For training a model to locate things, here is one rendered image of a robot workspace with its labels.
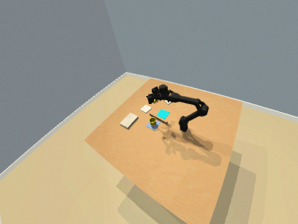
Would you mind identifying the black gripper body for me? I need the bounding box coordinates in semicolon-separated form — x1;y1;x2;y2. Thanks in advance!
148;93;161;104

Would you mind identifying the cream flat square panel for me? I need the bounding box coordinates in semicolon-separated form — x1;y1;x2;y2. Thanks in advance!
140;105;151;113

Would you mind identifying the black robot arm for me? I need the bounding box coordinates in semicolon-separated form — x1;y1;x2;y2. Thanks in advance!
151;84;209;132

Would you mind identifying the yellow cup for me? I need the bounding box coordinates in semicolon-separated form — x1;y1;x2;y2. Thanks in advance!
149;117;156;126

